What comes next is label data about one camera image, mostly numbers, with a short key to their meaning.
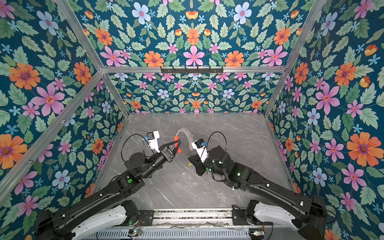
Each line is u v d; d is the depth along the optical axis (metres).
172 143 0.62
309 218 0.39
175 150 0.63
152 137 0.59
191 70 0.92
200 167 0.59
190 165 0.71
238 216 0.73
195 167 0.65
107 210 0.58
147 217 0.74
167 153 0.57
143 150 0.99
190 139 0.68
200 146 0.57
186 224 0.72
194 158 0.65
